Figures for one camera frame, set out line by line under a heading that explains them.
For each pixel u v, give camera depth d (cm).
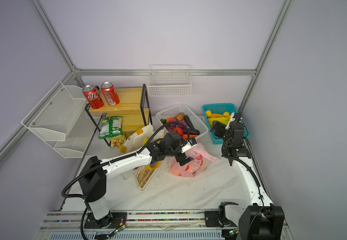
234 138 57
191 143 69
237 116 69
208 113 113
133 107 80
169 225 73
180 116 113
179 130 103
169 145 63
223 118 110
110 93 72
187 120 111
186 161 72
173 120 111
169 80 108
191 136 104
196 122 107
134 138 84
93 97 70
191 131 106
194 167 84
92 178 45
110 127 86
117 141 98
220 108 119
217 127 72
